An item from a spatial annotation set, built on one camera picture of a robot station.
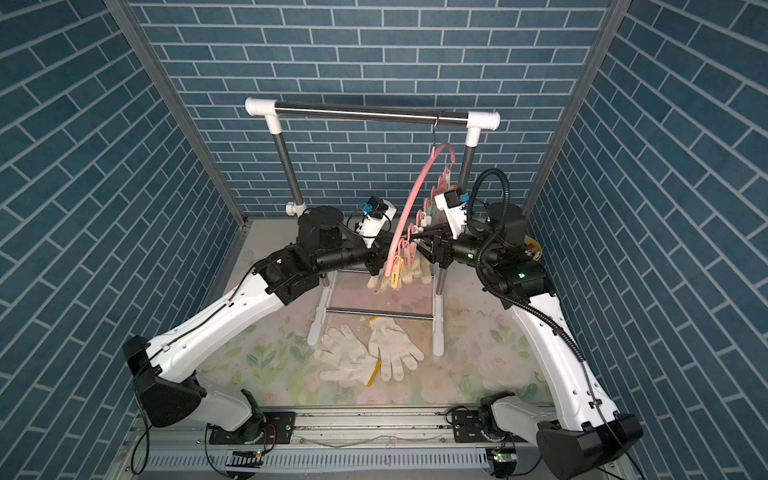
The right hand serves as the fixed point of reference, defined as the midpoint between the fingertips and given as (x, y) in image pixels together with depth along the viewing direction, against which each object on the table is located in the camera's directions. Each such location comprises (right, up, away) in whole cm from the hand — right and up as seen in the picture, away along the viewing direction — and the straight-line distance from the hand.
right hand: (418, 238), depth 62 cm
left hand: (-1, -1, 0) cm, 1 cm away
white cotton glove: (-18, -34, +22) cm, 44 cm away
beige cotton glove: (+1, -7, +11) cm, 13 cm away
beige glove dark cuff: (-9, -10, +5) cm, 14 cm away
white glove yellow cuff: (-6, -32, +25) cm, 40 cm away
